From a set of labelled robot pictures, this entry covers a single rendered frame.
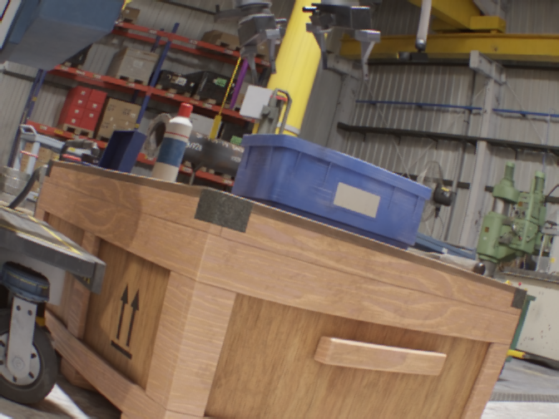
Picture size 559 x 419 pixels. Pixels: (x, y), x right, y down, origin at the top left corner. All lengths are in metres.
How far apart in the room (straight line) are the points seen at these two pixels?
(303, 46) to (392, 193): 4.32
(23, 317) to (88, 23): 0.49
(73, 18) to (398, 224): 0.72
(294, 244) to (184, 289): 0.18
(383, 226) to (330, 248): 0.16
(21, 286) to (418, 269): 0.72
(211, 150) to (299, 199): 8.22
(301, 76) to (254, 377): 4.49
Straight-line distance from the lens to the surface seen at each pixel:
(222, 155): 9.82
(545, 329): 7.46
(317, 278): 1.46
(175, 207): 1.46
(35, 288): 1.36
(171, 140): 2.29
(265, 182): 1.54
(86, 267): 1.31
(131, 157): 2.15
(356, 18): 1.58
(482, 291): 1.74
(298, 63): 5.85
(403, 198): 1.61
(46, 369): 1.41
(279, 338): 1.46
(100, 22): 1.32
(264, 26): 1.92
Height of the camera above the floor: 0.41
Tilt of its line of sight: 2 degrees up
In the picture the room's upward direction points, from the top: 16 degrees clockwise
